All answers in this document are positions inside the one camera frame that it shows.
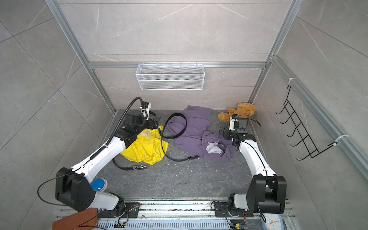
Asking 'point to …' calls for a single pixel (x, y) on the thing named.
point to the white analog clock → (274, 221)
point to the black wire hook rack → (305, 142)
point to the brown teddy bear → (244, 109)
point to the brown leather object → (86, 219)
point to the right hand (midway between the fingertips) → (229, 131)
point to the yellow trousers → (147, 148)
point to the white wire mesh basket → (170, 76)
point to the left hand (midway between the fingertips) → (154, 113)
